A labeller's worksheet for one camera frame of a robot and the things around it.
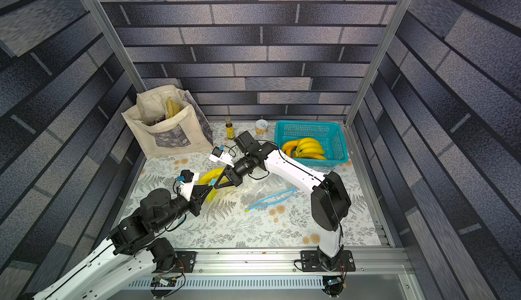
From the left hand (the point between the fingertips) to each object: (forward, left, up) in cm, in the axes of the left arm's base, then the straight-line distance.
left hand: (210, 186), depth 68 cm
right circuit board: (-24, -47, -27) cm, 59 cm away
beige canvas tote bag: (+28, +23, +4) cm, 36 cm away
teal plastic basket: (+40, -55, -18) cm, 70 cm away
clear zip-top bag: (+7, +2, -25) cm, 26 cm away
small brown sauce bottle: (+41, 0, -18) cm, 45 cm away
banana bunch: (+29, -41, -16) cm, 53 cm away
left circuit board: (-25, +18, -24) cm, 39 cm away
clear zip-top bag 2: (+10, -22, -24) cm, 34 cm away
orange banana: (+25, -41, -17) cm, 51 cm away
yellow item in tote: (+41, +26, 0) cm, 48 cm away
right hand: (+2, -1, -3) cm, 4 cm away
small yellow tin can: (+46, -17, -17) cm, 52 cm away
